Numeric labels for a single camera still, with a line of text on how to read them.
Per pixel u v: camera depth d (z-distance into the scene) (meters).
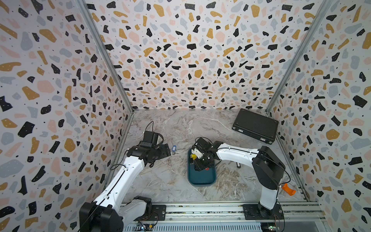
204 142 0.73
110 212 0.37
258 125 1.04
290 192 0.81
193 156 0.92
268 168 0.49
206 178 0.83
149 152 0.55
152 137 0.63
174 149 0.98
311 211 0.76
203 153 0.71
